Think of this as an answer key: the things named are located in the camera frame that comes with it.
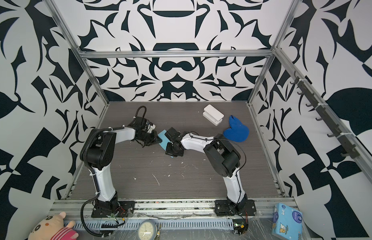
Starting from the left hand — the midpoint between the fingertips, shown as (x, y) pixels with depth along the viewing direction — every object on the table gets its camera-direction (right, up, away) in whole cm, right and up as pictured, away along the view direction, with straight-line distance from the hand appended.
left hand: (162, 138), depth 98 cm
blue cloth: (+52, +3, +8) cm, 52 cm away
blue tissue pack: (+61, -34, -30) cm, 76 cm away
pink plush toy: (-40, -33, -34) cm, 62 cm away
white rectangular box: (+34, +15, +7) cm, 38 cm away
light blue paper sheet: (+5, +2, -19) cm, 19 cm away
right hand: (+5, -8, -6) cm, 11 cm away
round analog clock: (-2, -36, -32) cm, 48 cm away
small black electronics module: (+41, -38, -27) cm, 62 cm away
